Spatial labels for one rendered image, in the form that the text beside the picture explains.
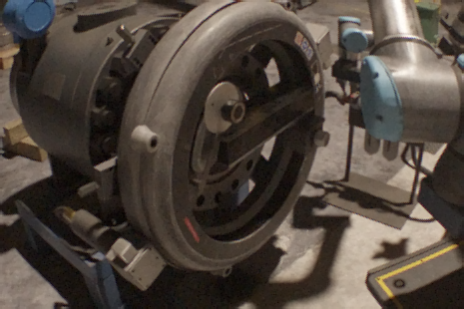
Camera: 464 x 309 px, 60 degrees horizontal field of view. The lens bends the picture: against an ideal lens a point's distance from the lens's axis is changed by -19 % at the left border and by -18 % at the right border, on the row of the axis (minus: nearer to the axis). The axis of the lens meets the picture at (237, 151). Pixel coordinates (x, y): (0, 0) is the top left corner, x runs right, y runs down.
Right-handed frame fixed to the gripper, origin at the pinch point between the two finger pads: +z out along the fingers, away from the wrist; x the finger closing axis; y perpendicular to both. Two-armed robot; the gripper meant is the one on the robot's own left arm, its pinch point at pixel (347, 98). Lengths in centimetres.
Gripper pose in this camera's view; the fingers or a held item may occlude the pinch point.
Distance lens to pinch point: 185.2
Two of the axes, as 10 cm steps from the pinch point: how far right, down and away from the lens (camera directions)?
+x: -7.9, -2.8, 5.5
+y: 6.2, -3.9, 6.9
